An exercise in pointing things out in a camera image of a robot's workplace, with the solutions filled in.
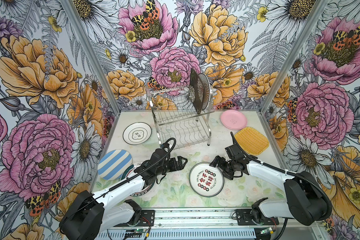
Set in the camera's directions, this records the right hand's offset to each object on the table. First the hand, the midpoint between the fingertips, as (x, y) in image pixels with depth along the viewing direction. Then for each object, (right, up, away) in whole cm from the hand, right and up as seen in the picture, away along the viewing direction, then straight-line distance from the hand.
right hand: (215, 173), depth 86 cm
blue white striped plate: (-62, +4, +8) cm, 63 cm away
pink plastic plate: (+20, +31, +30) cm, 47 cm away
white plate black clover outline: (-51, +22, +22) cm, 60 cm away
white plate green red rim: (-37, -8, -5) cm, 38 cm away
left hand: (-20, +5, -3) cm, 20 cm away
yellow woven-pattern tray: (+30, +16, +18) cm, 38 cm away
